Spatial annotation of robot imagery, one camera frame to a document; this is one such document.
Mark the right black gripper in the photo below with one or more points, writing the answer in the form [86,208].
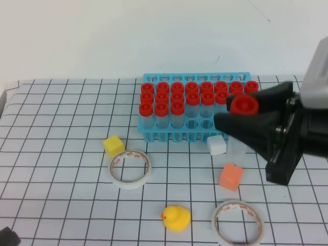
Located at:
[280,139]

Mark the red-capped test tube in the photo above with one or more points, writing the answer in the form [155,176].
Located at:
[241,105]

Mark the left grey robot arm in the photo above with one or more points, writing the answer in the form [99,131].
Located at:
[8,237]

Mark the back row tube eight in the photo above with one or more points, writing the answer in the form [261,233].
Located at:
[251,86]

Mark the back row tube seven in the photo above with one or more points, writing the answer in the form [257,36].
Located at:
[236,86]

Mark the middle row tube six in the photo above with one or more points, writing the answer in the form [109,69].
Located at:
[221,101]

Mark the row tube six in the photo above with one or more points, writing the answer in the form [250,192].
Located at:
[220,86]
[221,101]

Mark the back row tube six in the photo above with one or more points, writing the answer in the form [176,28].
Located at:
[220,86]

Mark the middle row tube five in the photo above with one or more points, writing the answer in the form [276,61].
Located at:
[207,104]

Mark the row tube five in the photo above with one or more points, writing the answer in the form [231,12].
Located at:
[206,86]
[207,104]

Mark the back row tube five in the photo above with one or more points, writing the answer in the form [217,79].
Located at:
[206,86]

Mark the middle row tube four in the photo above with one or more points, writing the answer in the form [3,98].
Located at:
[192,103]

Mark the row tube four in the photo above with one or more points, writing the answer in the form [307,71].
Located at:
[192,103]
[191,86]

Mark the back row tube four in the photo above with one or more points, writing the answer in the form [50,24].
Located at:
[191,86]

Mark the front row tube three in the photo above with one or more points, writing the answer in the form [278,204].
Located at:
[177,113]

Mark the row tube three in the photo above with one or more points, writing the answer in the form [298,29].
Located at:
[177,87]
[177,97]
[177,113]

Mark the middle row tube three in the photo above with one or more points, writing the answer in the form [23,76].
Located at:
[177,97]

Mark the blue test tube rack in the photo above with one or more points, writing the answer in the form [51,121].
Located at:
[193,129]

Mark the back row tube three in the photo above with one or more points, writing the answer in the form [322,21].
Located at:
[177,87]

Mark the front row tube two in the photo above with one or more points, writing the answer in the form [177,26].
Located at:
[162,112]

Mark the row tube two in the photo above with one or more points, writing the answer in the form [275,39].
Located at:
[162,112]
[163,86]
[162,97]

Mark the middle row tube two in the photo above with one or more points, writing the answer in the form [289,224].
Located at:
[162,97]

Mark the back row tube two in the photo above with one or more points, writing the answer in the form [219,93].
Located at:
[163,86]

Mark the front row tube one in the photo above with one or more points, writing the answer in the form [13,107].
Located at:
[146,113]

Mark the row tube one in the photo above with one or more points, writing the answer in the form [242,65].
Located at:
[147,88]
[147,97]
[146,113]

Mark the middle row tube one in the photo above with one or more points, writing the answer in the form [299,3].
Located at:
[147,97]

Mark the back row tube one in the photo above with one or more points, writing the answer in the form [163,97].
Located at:
[147,88]

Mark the white foam cube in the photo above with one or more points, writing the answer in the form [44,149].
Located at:
[216,145]

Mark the orange foam cube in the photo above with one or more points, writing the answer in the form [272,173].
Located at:
[231,177]

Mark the right white tape roll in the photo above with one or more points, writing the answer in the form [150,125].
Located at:
[237,205]

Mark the white tape roll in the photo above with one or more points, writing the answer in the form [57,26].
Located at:
[135,155]
[237,205]

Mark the yellow rubber duck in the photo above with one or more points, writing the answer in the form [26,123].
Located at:
[176,218]

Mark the left white tape roll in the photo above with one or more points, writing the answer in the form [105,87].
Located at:
[135,155]

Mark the yellow foam cube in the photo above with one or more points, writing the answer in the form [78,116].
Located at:
[113,145]

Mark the checkered tablecloth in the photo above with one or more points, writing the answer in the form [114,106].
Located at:
[56,188]

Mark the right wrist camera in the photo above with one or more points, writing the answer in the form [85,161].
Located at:
[313,92]

